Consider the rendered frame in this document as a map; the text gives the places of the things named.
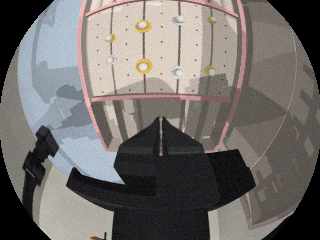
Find pink jewelry box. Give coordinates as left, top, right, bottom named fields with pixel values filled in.
left=217, top=0, right=320, bottom=229

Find beige jewelry tray with pink rim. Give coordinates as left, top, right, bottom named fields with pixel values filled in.
left=77, top=0, right=247, bottom=155

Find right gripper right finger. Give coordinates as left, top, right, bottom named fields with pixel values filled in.
left=161, top=116, right=205, bottom=156

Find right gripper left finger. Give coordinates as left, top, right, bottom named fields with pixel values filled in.
left=117, top=116, right=160, bottom=156

